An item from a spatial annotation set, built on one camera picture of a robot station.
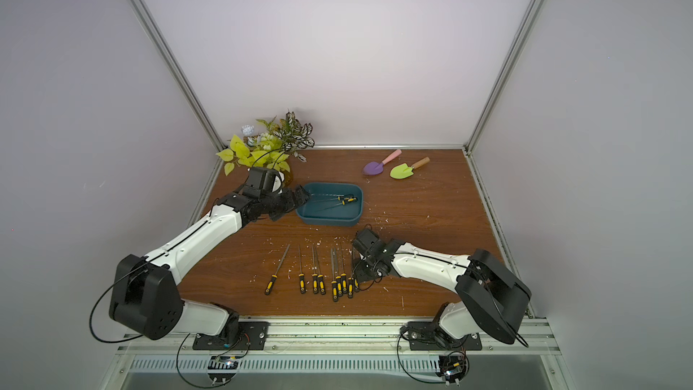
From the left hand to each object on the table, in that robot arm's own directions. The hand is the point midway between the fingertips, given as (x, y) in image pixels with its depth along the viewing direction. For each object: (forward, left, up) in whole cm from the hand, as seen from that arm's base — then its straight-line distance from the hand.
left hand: (307, 199), depth 84 cm
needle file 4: (-21, -9, -15) cm, 27 cm away
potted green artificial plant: (+21, +16, +3) cm, 26 cm away
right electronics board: (-41, -42, -17) cm, 62 cm away
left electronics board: (-43, +20, -20) cm, 51 cm away
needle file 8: (+9, -13, -14) cm, 21 cm away
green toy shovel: (+27, -35, -16) cm, 47 cm away
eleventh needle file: (+12, -11, -15) cm, 22 cm away
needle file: (-19, +1, -15) cm, 24 cm away
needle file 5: (-22, -11, -15) cm, 28 cm away
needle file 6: (-19, -12, -15) cm, 28 cm away
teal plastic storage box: (+9, -6, -16) cm, 19 cm away
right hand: (-17, -17, -14) cm, 28 cm away
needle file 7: (-21, -14, -15) cm, 29 cm away
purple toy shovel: (+27, -23, -16) cm, 39 cm away
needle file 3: (-19, -5, -15) cm, 25 cm away
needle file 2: (-19, -3, -15) cm, 24 cm away
